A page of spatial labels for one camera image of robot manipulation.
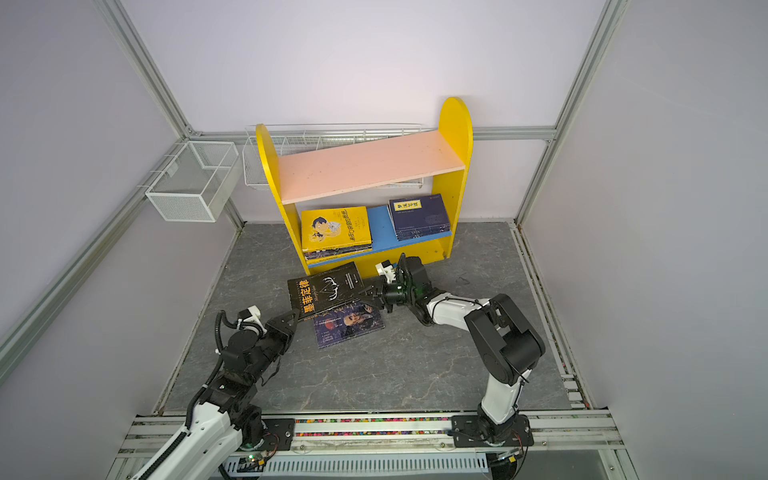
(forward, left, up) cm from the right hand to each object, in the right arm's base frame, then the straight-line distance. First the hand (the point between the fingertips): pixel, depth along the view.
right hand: (353, 299), depth 82 cm
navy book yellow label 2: (+23, -15, +3) cm, 28 cm away
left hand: (-4, +13, -1) cm, 14 cm away
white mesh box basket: (+38, +54, +10) cm, 67 cm away
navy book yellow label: (+30, -19, +3) cm, 36 cm away
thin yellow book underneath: (+22, +7, +6) cm, 24 cm away
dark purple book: (-1, +3, -13) cm, 14 cm away
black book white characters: (+15, +10, +2) cm, 18 cm away
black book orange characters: (+3, +10, -1) cm, 11 cm away
